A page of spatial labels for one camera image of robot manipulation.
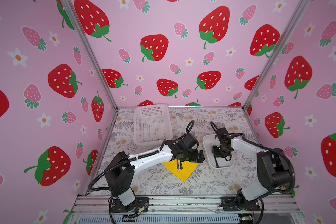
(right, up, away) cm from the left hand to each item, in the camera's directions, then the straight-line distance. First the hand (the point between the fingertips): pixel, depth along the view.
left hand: (200, 159), depth 78 cm
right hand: (+13, -1, +14) cm, 19 cm away
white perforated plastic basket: (-32, +19, +31) cm, 48 cm away
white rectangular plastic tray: (+9, -4, +12) cm, 16 cm away
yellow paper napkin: (-5, -9, +10) cm, 15 cm away
